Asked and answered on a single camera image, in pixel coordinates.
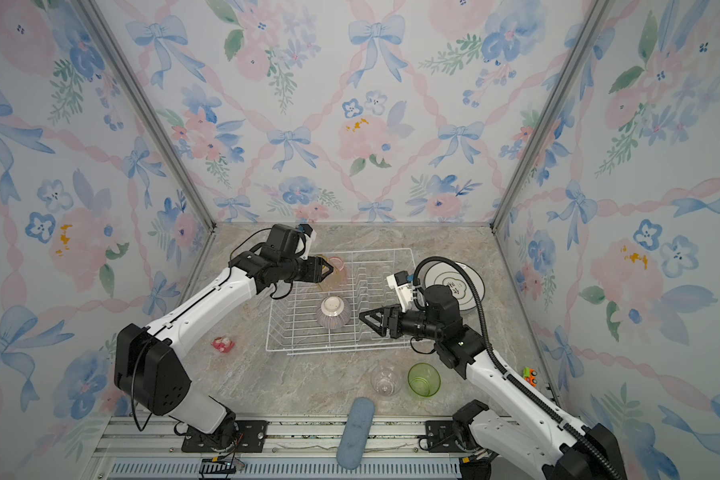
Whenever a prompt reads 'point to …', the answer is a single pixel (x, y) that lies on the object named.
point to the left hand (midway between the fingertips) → (322, 265)
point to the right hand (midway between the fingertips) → (366, 314)
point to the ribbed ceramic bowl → (333, 312)
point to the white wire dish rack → (293, 325)
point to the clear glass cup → (386, 380)
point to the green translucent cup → (424, 379)
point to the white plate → (449, 274)
